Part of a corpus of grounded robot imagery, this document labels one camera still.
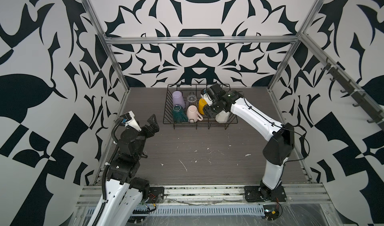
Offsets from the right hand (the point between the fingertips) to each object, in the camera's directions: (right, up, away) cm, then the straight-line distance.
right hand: (211, 108), depth 85 cm
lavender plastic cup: (-20, +6, +12) cm, 24 cm away
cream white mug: (+8, -6, +7) cm, 12 cm away
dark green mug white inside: (-19, -5, +7) cm, 20 cm away
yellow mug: (-5, +2, +11) cm, 12 cm away
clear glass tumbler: (-11, +6, +15) cm, 20 cm away
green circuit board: (+27, -49, -14) cm, 57 cm away
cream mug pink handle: (-10, -5, +8) cm, 14 cm away
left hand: (-31, -3, -16) cm, 35 cm away
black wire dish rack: (-16, +14, +34) cm, 40 cm away
